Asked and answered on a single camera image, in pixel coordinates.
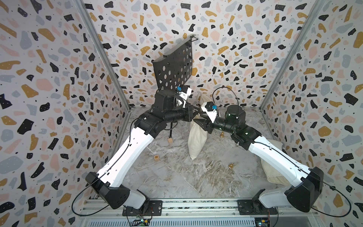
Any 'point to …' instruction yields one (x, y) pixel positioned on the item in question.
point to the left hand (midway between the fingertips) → (201, 109)
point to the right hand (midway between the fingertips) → (197, 116)
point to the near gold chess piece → (230, 166)
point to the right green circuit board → (262, 222)
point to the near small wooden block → (156, 158)
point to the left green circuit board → (139, 222)
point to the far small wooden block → (170, 140)
